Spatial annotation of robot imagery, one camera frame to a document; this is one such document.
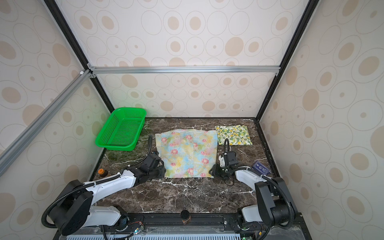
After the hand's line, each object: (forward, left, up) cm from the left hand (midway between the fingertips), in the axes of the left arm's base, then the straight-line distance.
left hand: (167, 168), depth 88 cm
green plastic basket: (+34, +40, -5) cm, 52 cm away
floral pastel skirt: (+12, -11, -3) cm, 17 cm away
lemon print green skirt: (+28, -46, -4) cm, 54 cm away
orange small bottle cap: (-4, +35, +5) cm, 36 cm away
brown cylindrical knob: (-26, -12, +6) cm, 29 cm away
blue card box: (+2, -57, -4) cm, 57 cm away
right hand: (0, -27, -4) cm, 27 cm away
